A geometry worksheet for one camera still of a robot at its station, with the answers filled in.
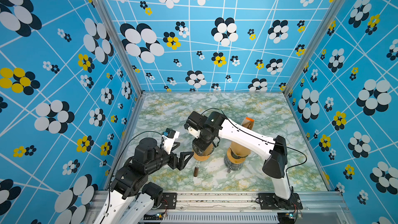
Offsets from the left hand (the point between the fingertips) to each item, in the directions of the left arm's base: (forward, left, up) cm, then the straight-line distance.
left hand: (186, 148), depth 66 cm
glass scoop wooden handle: (-4, -3, -19) cm, 20 cm away
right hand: (+6, -6, -10) cm, 13 cm away
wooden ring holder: (+1, -6, -13) cm, 14 cm away
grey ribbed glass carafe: (-1, -24, -20) cm, 31 cm away
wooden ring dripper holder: (0, -23, -14) cm, 27 cm away
